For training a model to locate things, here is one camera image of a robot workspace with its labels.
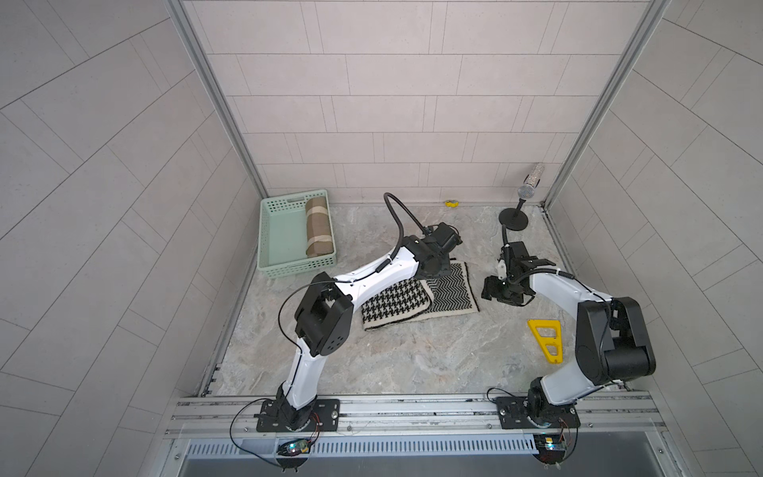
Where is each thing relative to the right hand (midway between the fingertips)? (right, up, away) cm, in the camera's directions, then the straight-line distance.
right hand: (489, 292), depth 92 cm
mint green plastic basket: (-70, +17, +14) cm, 74 cm away
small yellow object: (-6, +29, +27) cm, 40 cm away
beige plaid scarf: (-56, +20, +10) cm, 61 cm away
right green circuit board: (+7, -30, -24) cm, 40 cm away
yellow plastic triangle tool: (+13, -12, -9) cm, 20 cm away
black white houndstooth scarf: (-15, -1, -1) cm, 15 cm away
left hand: (-14, +8, -5) cm, 17 cm away
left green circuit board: (-51, -29, -27) cm, 65 cm away
